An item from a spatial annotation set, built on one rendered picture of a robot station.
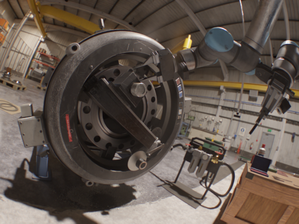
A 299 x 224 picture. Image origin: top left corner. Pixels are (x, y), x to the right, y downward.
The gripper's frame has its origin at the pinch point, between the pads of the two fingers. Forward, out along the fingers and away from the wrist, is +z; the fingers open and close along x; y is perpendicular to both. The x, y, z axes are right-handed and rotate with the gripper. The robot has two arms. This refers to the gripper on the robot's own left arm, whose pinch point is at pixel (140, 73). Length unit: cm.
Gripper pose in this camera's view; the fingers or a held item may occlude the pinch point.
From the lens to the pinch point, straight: 50.4
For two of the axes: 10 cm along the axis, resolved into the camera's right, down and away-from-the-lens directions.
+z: -9.5, 3.2, 0.4
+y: -2.5, -8.0, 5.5
